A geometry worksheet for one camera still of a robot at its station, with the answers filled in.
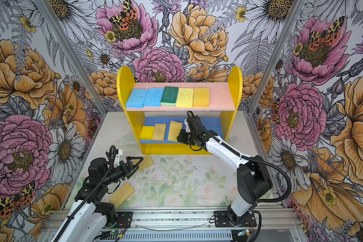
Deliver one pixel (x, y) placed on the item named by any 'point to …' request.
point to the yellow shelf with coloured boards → (155, 112)
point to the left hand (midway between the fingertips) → (141, 167)
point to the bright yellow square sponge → (146, 132)
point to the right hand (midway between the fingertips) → (177, 141)
